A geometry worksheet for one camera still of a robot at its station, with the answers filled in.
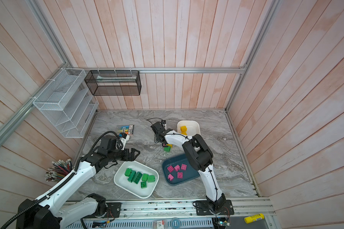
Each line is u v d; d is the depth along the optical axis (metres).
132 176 0.83
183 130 1.04
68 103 0.74
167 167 0.86
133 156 0.72
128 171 0.84
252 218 0.69
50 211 0.39
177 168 0.86
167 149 0.98
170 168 0.87
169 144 0.72
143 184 0.80
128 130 1.05
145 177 0.84
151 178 0.84
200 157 0.57
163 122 0.90
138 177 0.82
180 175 0.84
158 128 0.80
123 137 0.73
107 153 0.61
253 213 0.73
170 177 0.82
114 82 1.04
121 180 0.83
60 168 0.75
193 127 1.08
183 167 0.86
